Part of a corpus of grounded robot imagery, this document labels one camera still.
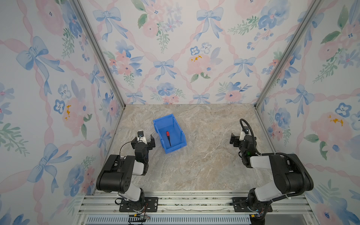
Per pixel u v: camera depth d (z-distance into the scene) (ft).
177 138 3.28
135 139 2.74
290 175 1.52
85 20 2.40
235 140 2.80
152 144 2.79
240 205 2.40
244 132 2.62
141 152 2.26
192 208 2.43
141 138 2.55
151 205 2.43
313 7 2.27
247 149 2.38
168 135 3.30
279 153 1.69
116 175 1.49
